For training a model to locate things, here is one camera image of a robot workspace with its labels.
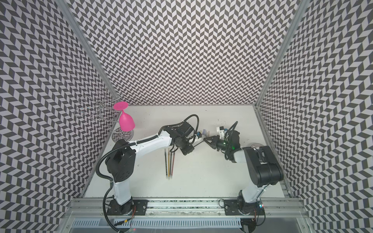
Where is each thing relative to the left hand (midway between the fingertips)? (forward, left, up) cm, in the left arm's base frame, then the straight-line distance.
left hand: (189, 150), depth 87 cm
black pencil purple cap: (-6, +12, -5) cm, 14 cm away
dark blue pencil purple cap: (+2, -5, +6) cm, 8 cm away
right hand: (+5, -9, +3) cm, 10 cm away
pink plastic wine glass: (+11, +36, +14) cm, 41 cm away
